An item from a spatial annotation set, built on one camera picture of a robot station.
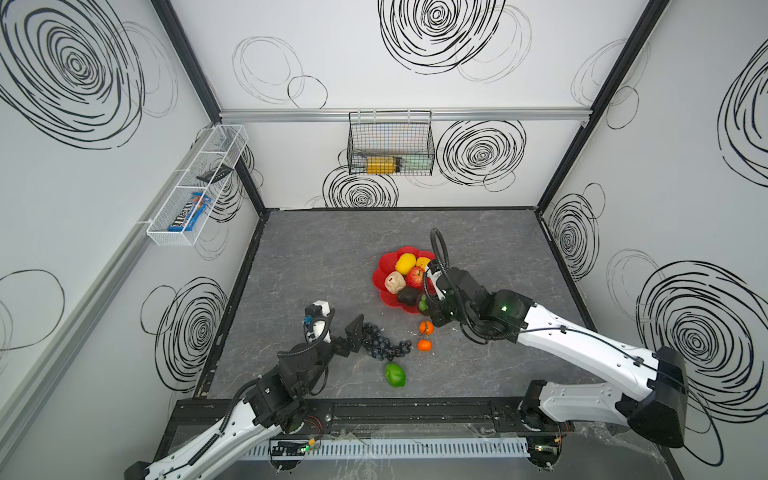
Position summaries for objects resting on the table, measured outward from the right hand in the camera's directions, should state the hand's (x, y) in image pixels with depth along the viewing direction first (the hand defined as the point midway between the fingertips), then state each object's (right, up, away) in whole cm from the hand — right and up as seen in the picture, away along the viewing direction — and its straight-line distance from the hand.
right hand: (426, 299), depth 75 cm
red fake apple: (-2, +4, +15) cm, 16 cm away
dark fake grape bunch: (-12, -14, +5) cm, 19 cm away
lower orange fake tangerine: (+1, -15, +8) cm, 17 cm away
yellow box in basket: (-12, +38, +14) cm, 42 cm away
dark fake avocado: (-4, -2, +15) cm, 15 cm away
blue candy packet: (-57, +20, -6) cm, 61 cm away
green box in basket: (-1, +37, +12) cm, 39 cm away
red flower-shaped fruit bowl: (-10, +6, +26) cm, 29 cm away
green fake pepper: (-8, -21, +3) cm, 22 cm away
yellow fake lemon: (-4, +7, +19) cm, 21 cm away
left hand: (-19, -4, 0) cm, 20 cm away
